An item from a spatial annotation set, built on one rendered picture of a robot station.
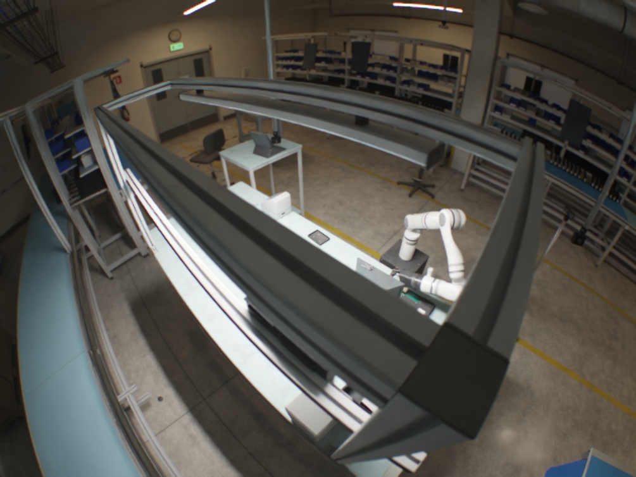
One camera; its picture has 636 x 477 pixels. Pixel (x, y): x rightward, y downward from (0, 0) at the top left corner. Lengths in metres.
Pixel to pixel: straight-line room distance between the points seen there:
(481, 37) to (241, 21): 5.88
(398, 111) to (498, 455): 2.38
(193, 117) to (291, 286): 7.48
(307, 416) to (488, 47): 4.84
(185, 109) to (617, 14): 8.29
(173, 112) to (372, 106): 6.94
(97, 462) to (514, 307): 1.53
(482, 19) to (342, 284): 4.84
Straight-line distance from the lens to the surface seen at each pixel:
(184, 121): 7.51
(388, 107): 0.55
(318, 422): 0.87
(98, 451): 1.52
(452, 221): 1.17
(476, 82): 4.86
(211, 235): 0.20
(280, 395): 1.11
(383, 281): 1.13
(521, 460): 2.61
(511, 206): 0.28
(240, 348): 1.22
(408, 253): 1.70
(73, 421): 1.66
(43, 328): 2.18
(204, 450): 2.23
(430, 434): 0.16
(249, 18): 8.30
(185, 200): 0.25
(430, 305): 1.35
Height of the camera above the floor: 2.07
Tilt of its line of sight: 42 degrees down
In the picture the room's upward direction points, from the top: 1 degrees counter-clockwise
